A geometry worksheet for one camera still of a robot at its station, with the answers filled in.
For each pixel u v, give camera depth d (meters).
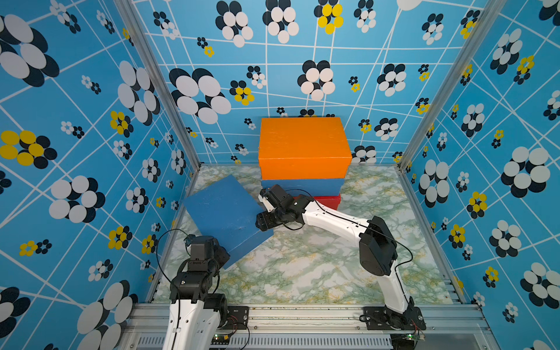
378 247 0.50
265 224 0.75
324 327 0.73
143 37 0.75
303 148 0.79
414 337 0.68
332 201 0.92
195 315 0.47
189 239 0.68
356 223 0.53
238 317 0.73
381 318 0.72
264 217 0.75
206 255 0.60
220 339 0.71
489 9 0.68
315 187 0.88
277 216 0.73
